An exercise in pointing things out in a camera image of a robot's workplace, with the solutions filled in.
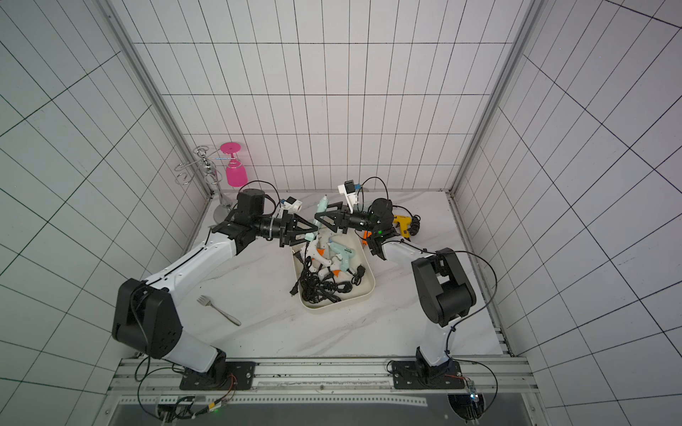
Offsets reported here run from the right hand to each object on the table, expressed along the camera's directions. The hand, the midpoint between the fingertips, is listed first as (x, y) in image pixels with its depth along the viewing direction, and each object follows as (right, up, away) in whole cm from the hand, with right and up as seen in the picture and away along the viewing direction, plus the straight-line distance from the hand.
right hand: (309, 219), depth 76 cm
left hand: (+1, -4, -4) cm, 6 cm away
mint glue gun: (+10, -14, +19) cm, 26 cm away
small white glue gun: (0, -13, +16) cm, 20 cm away
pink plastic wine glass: (-33, +17, +29) cm, 47 cm away
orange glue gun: (+17, -5, +2) cm, 17 cm away
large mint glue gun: (+4, +4, -2) cm, 6 cm away
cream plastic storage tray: (+3, -24, +10) cm, 26 cm away
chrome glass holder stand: (-56, +19, +33) cm, 68 cm away
